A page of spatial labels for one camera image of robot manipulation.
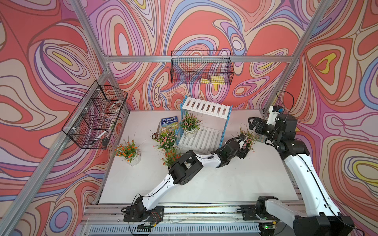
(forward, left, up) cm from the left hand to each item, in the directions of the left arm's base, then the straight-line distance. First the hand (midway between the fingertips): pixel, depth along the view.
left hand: (248, 146), depth 91 cm
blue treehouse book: (+23, +52, -5) cm, 57 cm away
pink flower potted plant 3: (0, +1, +8) cm, 8 cm away
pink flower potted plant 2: (-1, +50, +8) cm, 51 cm away
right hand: (0, +2, +21) cm, 21 cm away
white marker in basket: (-6, +83, +18) cm, 85 cm away
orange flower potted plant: (-7, +71, +5) cm, 71 cm away
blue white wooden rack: (+8, +23, +19) cm, 31 cm away
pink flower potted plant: (+11, +37, +9) cm, 39 cm away
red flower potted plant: (-10, +47, +4) cm, 49 cm away
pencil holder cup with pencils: (-12, +5, +25) cm, 28 cm away
